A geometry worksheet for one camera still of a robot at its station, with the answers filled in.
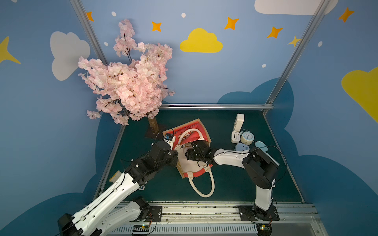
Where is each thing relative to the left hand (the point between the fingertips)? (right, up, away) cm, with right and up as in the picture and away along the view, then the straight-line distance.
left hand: (177, 150), depth 74 cm
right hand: (+6, -5, +20) cm, 21 cm away
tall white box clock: (+41, +15, +28) cm, 52 cm away
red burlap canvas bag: (+3, +6, +8) cm, 10 cm away
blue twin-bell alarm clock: (+46, +4, +27) cm, 54 cm away
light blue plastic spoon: (+58, -2, +28) cm, 65 cm away
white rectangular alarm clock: (+39, +4, +30) cm, 50 cm away
